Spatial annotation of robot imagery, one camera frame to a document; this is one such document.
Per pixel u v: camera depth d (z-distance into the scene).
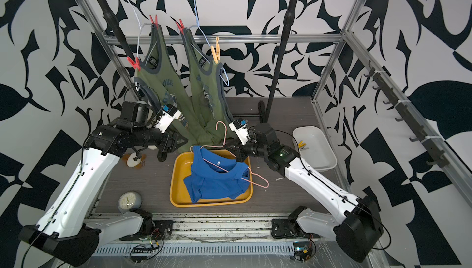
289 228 0.67
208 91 0.74
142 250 0.73
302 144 0.99
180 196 0.84
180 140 0.65
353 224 0.38
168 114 0.59
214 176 0.81
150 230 0.69
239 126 0.64
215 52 0.56
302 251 0.71
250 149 0.63
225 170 0.77
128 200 0.78
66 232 0.37
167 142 0.58
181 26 0.68
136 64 0.52
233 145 0.67
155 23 0.71
